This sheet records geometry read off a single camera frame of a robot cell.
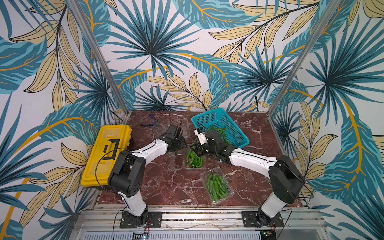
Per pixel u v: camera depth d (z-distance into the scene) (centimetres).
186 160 92
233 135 103
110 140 82
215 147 66
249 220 73
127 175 46
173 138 72
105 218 75
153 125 110
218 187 82
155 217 75
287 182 45
